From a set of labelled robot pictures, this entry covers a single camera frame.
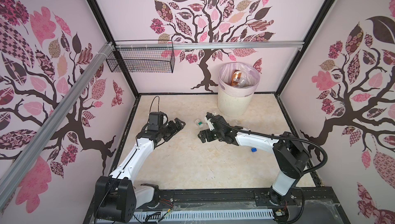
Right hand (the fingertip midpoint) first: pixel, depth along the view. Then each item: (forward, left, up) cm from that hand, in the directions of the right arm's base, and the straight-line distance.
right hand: (204, 131), depth 89 cm
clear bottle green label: (+9, +3, -5) cm, 10 cm away
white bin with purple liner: (+16, -19, +9) cm, 26 cm away
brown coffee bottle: (+35, -22, +14) cm, 43 cm away
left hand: (-2, +13, +6) cm, 14 cm away
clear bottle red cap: (+33, -27, +8) cm, 44 cm away
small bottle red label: (+11, -24, -7) cm, 27 cm away
